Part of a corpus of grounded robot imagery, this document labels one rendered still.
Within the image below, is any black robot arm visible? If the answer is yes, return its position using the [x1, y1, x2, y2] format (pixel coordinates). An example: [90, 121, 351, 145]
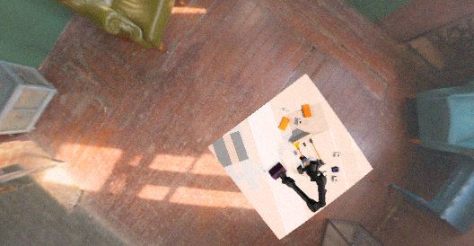
[277, 161, 328, 213]

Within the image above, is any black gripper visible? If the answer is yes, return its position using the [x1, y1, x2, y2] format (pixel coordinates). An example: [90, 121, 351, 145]
[296, 160, 319, 174]

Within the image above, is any orange rectangular block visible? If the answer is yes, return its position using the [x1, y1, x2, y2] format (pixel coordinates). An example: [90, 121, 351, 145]
[279, 117, 290, 131]
[302, 104, 312, 118]

